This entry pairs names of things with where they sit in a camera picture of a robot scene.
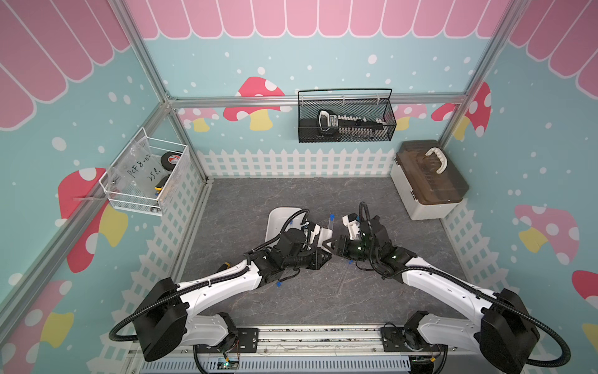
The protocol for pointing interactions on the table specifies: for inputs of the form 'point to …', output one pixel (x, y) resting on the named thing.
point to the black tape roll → (170, 159)
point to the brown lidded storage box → (427, 184)
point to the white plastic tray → (277, 217)
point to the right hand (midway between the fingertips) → (324, 244)
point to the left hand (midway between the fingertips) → (330, 260)
